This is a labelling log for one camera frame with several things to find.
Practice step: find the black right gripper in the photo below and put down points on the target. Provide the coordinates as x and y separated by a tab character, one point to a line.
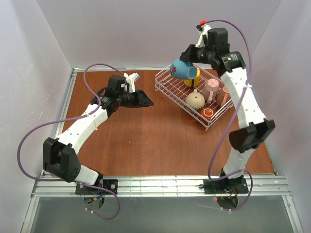
191	53

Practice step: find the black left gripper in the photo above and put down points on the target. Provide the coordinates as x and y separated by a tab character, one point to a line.
140	97

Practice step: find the white mug blue handle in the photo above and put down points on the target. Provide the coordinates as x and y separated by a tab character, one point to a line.
183	70

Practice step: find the yellow enamel mug black handle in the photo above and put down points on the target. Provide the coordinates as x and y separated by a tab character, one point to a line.
193	82

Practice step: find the white faceted mug pink handle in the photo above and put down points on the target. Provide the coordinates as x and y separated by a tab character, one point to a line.
210	90

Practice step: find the beige round ceramic mug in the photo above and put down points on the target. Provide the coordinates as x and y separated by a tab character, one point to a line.
195	101

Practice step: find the pink floral mug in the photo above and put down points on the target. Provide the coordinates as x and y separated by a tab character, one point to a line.
223	96

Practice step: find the dark brown glazed mug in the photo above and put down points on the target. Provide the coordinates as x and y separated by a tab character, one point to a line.
207	113

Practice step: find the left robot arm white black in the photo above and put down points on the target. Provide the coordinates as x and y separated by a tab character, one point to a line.
60	154

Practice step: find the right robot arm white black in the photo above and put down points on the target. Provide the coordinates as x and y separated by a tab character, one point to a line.
213	48

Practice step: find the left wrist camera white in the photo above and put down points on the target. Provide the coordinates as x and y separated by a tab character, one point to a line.
130	80

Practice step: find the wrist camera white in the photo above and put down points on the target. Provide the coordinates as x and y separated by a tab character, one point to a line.
203	29
130	80

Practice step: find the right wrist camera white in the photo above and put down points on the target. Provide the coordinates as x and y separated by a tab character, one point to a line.
203	29

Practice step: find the white wire dish rack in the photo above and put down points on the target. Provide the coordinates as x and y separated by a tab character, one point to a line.
177	91

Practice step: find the aluminium frame rail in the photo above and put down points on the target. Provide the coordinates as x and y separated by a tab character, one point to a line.
163	186

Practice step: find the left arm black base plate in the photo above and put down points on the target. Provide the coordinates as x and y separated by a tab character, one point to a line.
109	184

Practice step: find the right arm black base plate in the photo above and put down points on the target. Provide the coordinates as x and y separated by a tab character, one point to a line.
225	186

